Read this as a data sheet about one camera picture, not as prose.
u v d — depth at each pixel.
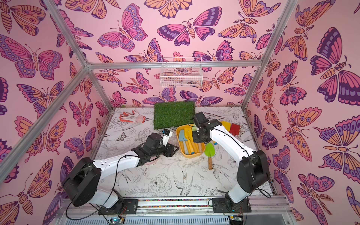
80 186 0.43
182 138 1.00
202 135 0.70
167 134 0.77
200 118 0.66
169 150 0.75
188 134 1.02
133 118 1.12
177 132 1.00
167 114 1.13
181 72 0.95
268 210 0.73
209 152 0.94
